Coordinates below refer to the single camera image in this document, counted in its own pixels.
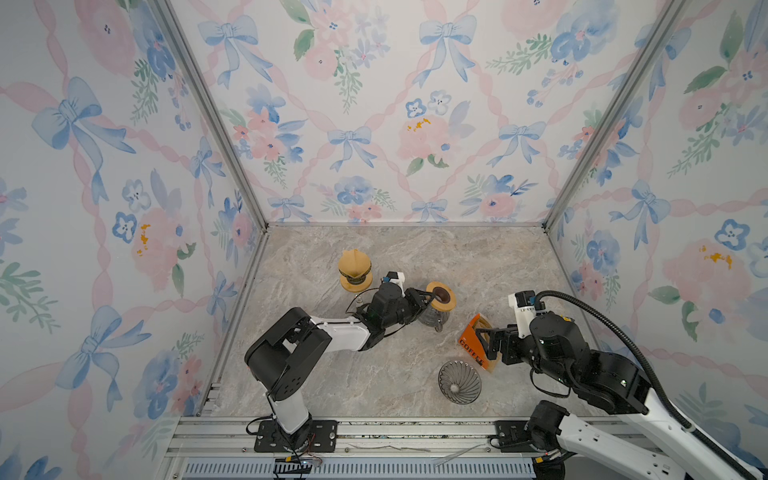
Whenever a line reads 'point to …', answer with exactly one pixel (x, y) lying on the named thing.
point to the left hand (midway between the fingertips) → (439, 295)
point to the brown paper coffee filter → (354, 262)
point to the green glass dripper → (359, 279)
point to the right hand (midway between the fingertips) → (490, 328)
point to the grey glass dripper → (460, 382)
